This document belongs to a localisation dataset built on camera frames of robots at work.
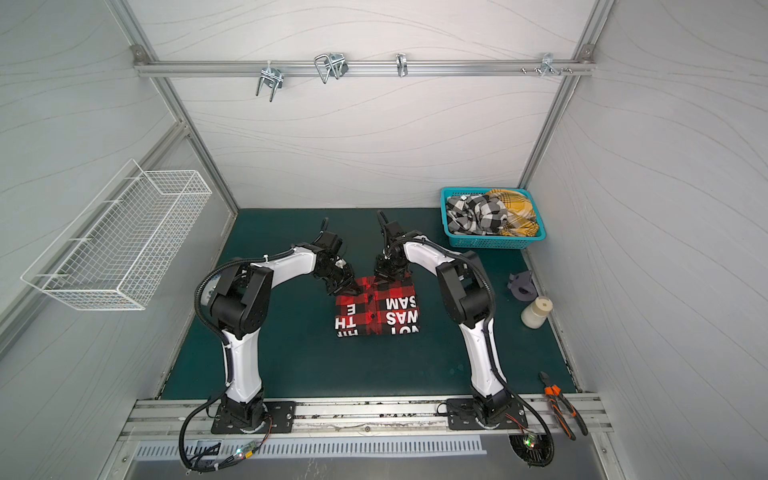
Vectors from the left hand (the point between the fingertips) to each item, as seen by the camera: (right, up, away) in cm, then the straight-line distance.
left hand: (365, 284), depth 95 cm
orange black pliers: (+52, -28, -21) cm, 63 cm away
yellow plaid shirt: (+55, +22, +9) cm, 60 cm away
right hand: (+4, +4, +3) cm, 6 cm away
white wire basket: (-55, +13, -26) cm, 62 cm away
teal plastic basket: (+45, +14, +8) cm, 48 cm away
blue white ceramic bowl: (-52, -3, -2) cm, 52 cm away
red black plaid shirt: (+6, -6, -7) cm, 11 cm away
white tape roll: (+50, -7, -11) cm, 52 cm away
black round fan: (+44, -37, -24) cm, 62 cm away
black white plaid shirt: (+40, +24, +13) cm, 48 cm away
